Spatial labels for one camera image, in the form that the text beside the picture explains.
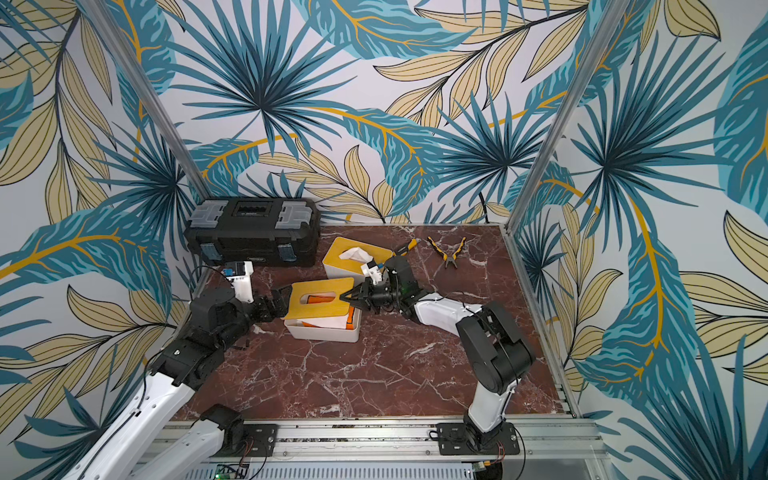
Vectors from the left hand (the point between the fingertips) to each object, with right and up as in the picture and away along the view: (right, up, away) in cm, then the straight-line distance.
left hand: (275, 292), depth 73 cm
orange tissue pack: (+7, -4, +17) cm, 19 cm away
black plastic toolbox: (-12, +17, +22) cm, 30 cm away
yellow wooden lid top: (+11, +13, +29) cm, 34 cm away
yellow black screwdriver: (+37, +13, +40) cm, 56 cm away
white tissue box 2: (+3, -14, +15) cm, 21 cm away
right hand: (+15, -3, +8) cm, 17 cm away
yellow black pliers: (+49, +9, +36) cm, 61 cm away
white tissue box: (+18, +9, +21) cm, 29 cm away
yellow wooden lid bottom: (+14, 0, +11) cm, 18 cm away
